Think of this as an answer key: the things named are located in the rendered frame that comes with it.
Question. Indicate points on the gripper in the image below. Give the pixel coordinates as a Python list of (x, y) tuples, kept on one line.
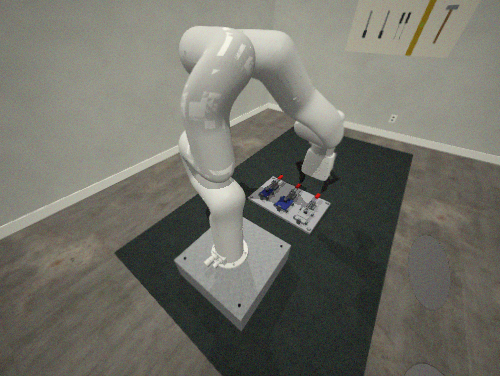
[(319, 167)]

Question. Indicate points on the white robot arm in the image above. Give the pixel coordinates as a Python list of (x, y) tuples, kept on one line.
[(228, 60)]

